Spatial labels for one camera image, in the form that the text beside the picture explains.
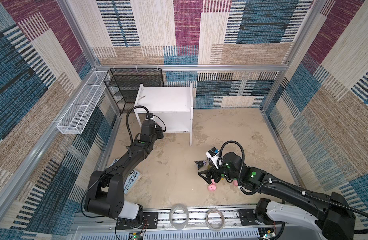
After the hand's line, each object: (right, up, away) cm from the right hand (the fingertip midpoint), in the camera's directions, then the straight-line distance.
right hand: (205, 171), depth 77 cm
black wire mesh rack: (-52, +51, +28) cm, 78 cm away
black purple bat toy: (-2, 0, +14) cm, 14 cm away
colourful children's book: (-41, -7, +8) cm, 42 cm away
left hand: (-26, +24, +12) cm, 37 cm away
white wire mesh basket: (-76, +26, +13) cm, 82 cm away
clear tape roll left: (-14, -22, -8) cm, 28 cm away
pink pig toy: (+4, -10, +5) cm, 12 cm away
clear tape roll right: (0, -24, -5) cm, 24 cm away
